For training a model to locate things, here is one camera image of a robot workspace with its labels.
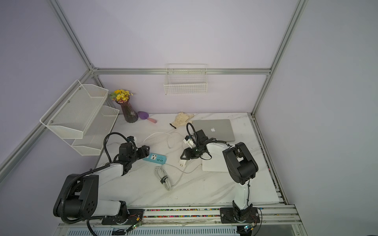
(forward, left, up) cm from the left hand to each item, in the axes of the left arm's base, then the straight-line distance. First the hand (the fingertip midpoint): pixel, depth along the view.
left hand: (145, 150), depth 94 cm
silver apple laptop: (+19, -51, -2) cm, 54 cm away
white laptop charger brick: (-8, -24, -2) cm, 26 cm away
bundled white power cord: (-17, -14, -2) cm, 22 cm away
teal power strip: (-4, -8, -2) cm, 9 cm away
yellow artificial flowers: (+31, +18, +20) cm, 41 cm away
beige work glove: (+31, -22, -4) cm, 38 cm away
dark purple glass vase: (+29, +17, +3) cm, 34 cm away
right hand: (-5, -26, -2) cm, 27 cm away
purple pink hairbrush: (+35, +9, -4) cm, 37 cm away
